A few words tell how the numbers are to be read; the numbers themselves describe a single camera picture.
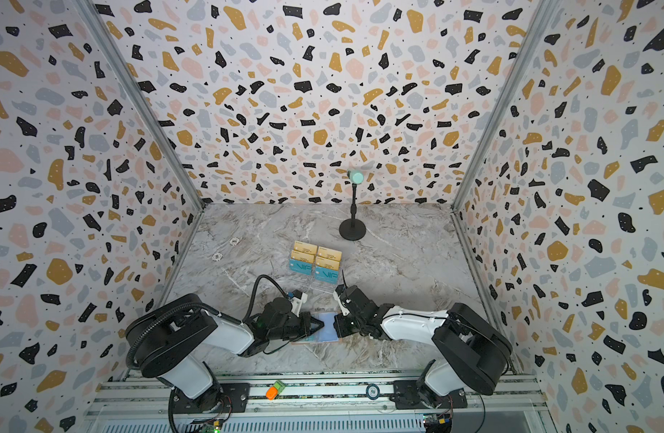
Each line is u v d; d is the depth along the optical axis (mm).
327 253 940
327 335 858
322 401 734
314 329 828
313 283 958
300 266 950
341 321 764
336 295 832
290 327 763
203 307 503
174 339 453
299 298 848
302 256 948
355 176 835
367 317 679
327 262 942
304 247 955
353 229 1132
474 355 439
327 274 947
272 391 730
